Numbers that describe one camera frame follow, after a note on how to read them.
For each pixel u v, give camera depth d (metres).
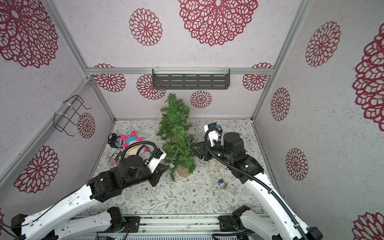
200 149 0.57
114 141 0.99
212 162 0.95
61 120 0.73
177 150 0.65
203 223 0.76
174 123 0.85
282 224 0.39
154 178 0.57
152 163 0.56
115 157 0.95
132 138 1.00
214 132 0.57
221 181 0.87
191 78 0.95
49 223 0.40
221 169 0.92
